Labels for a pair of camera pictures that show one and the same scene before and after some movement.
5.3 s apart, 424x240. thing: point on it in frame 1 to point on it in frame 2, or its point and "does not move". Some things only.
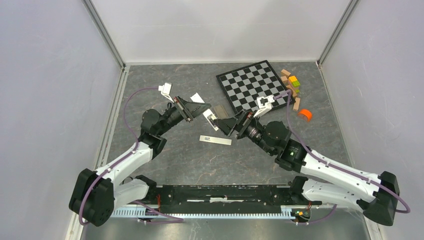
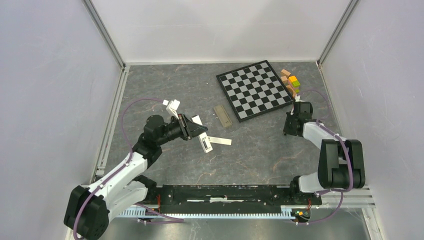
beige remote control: x=220 y=112 does not move
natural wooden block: x=284 y=79 does not move
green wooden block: x=296 y=84 does not move
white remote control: x=208 y=114 to x=203 y=137
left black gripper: x=191 y=109 to x=195 y=129
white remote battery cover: x=216 y=140 does not move
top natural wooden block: x=284 y=72 does not move
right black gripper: x=227 y=124 to x=286 y=130
